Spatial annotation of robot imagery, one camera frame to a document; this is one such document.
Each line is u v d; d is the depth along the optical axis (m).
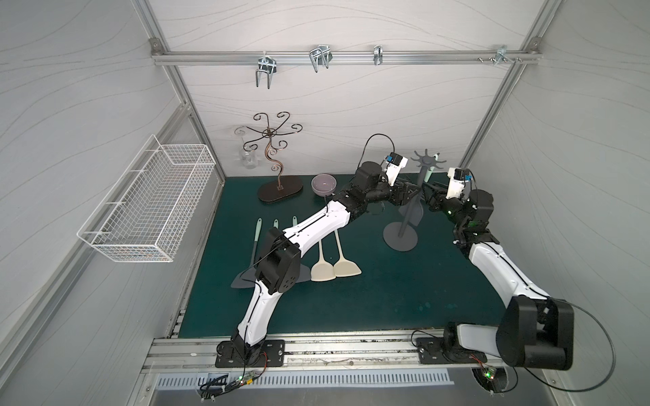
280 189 1.15
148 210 0.69
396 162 0.70
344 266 0.91
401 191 0.70
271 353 0.74
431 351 0.73
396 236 1.01
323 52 0.75
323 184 1.12
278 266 0.52
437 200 0.72
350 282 0.85
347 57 0.79
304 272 0.89
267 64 0.78
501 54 0.77
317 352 0.75
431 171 0.75
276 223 1.04
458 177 0.68
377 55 0.78
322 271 0.89
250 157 0.98
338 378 0.70
